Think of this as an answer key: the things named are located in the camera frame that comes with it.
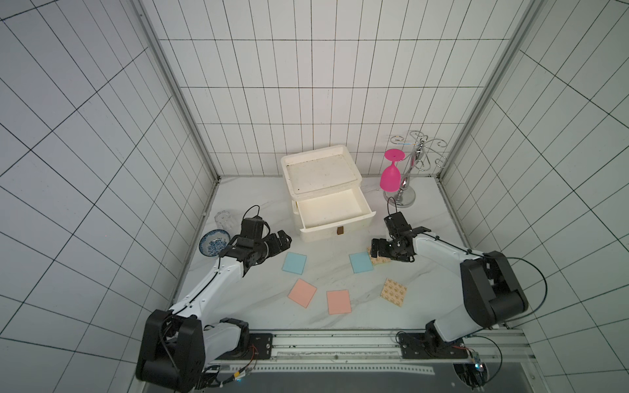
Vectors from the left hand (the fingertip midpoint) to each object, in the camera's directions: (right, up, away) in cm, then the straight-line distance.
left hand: (279, 248), depth 85 cm
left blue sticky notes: (+5, -7, +5) cm, 10 cm away
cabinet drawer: (+20, +12, 0) cm, 23 cm away
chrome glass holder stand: (+55, +19, +25) cm, 64 cm away
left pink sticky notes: (+8, -16, -1) cm, 18 cm away
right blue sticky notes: (+30, -7, +5) cm, 31 cm away
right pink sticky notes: (+21, -18, -4) cm, 27 cm away
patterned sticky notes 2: (+40, -15, -2) cm, 43 cm away
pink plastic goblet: (+43, +25, +11) cm, 51 cm away
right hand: (+36, -3, +7) cm, 37 cm away
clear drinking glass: (-23, +9, +8) cm, 26 cm away
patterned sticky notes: (+36, -6, +6) cm, 37 cm away
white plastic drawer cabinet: (+14, +28, +4) cm, 31 cm away
